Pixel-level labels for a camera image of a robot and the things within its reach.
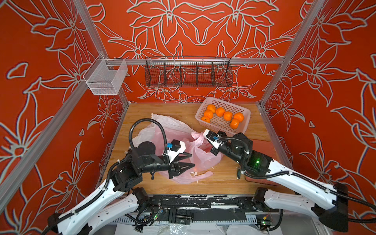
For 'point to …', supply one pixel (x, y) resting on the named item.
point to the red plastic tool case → (268, 148)
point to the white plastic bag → (153, 133)
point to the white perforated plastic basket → (223, 116)
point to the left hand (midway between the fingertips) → (191, 158)
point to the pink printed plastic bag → (201, 159)
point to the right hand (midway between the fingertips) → (203, 130)
